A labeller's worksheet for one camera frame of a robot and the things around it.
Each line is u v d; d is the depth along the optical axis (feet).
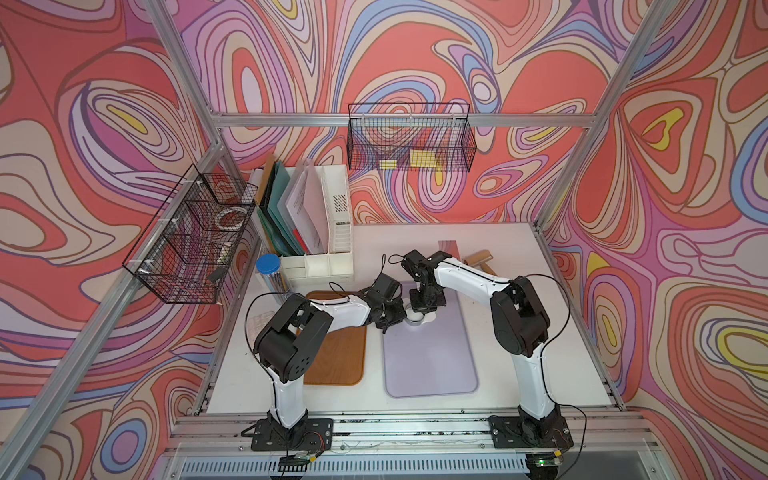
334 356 2.84
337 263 3.42
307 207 2.82
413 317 3.04
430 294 2.79
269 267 2.75
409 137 2.77
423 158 2.98
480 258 3.57
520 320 1.75
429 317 3.05
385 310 2.57
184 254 2.41
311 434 2.42
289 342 1.61
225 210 2.84
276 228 2.92
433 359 2.86
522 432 2.21
